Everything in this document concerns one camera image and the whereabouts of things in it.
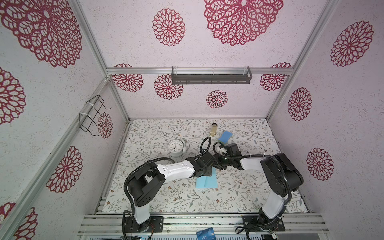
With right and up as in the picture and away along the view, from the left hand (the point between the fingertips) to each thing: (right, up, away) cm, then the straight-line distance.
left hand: (205, 171), depth 90 cm
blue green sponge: (+17, +20, +20) cm, 33 cm away
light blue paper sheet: (0, -5, -4) cm, 6 cm away
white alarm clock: (-18, +13, +9) cm, 24 cm away
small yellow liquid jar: (+9, +25, +23) cm, 36 cm away
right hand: (+4, +6, +4) cm, 9 cm away
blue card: (-1, -26, -18) cm, 32 cm away
